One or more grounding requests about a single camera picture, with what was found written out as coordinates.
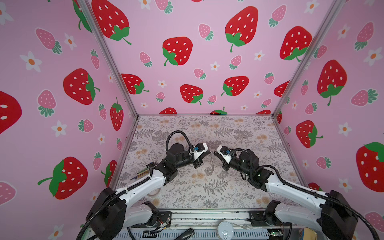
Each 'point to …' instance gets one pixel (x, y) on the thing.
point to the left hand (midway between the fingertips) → (208, 150)
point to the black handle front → (186, 234)
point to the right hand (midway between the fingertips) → (214, 152)
